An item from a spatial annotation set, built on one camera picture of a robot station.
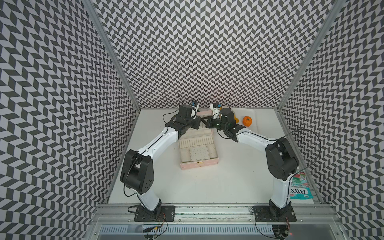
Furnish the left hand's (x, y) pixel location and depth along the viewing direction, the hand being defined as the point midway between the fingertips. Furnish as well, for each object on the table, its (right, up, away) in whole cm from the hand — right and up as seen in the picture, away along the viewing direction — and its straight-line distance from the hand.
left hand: (197, 118), depth 88 cm
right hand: (+3, -1, +1) cm, 3 cm away
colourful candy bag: (+56, -38, -8) cm, 68 cm away
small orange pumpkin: (+35, -1, +17) cm, 39 cm away
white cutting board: (+35, +5, +31) cm, 47 cm away
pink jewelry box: (+1, -17, +2) cm, 18 cm away
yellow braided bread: (+28, -1, +19) cm, 34 cm away
